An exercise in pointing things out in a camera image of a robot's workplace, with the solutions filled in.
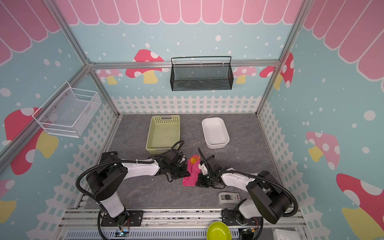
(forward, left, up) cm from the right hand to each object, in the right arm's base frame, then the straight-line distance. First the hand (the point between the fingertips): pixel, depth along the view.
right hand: (194, 184), depth 85 cm
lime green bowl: (-22, -12, -1) cm, 25 cm away
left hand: (+4, +3, 0) cm, 5 cm away
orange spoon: (+15, +1, +1) cm, 15 cm away
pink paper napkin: (+9, 0, -1) cm, 9 cm away
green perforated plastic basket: (+35, +23, +1) cm, 42 cm away
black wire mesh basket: (+64, +1, +28) cm, 70 cm away
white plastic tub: (+38, -15, -1) cm, 41 cm away
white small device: (-8, -18, +3) cm, 20 cm away
